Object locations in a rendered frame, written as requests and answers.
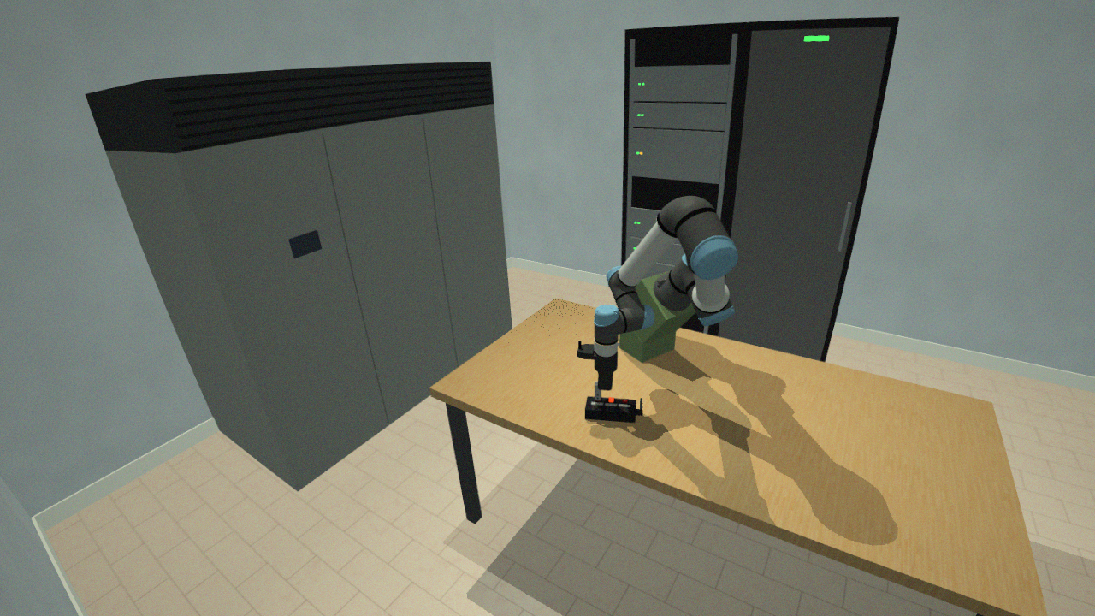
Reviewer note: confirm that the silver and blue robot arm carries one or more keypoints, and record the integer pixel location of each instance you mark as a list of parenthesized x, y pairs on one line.
[(710, 252)]

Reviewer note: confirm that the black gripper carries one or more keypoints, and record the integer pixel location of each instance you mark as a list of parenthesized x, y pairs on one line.
[(606, 362)]

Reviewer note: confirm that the black power strip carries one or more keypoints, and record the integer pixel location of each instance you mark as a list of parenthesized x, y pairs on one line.
[(611, 409)]

